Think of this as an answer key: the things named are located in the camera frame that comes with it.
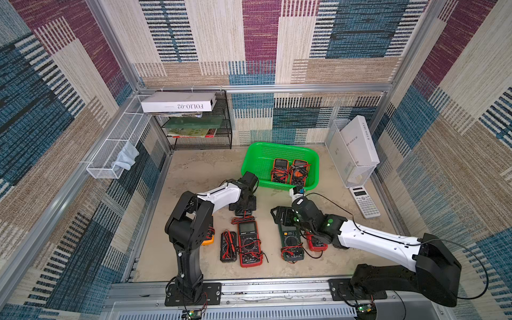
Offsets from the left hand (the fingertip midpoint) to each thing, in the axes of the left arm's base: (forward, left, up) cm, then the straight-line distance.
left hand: (246, 206), depth 97 cm
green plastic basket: (+29, -6, +2) cm, 30 cm away
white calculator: (-1, -56, +2) cm, 56 cm away
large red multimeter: (-20, -2, +3) cm, 20 cm away
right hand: (-9, -14, +12) cm, 21 cm away
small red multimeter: (-20, -27, +5) cm, 35 cm away
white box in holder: (+23, -54, +20) cm, 62 cm away
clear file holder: (+11, -49, +11) cm, 51 cm away
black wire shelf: (+34, +18, +19) cm, 43 cm away
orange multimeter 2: (+15, -26, +6) cm, 31 cm away
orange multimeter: (+17, -17, +5) cm, 25 cm away
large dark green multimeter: (-5, +1, +3) cm, 6 cm away
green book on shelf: (+28, +25, +26) cm, 45 cm away
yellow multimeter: (-14, +15, +3) cm, 21 cm away
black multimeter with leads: (-20, +7, +4) cm, 21 cm away
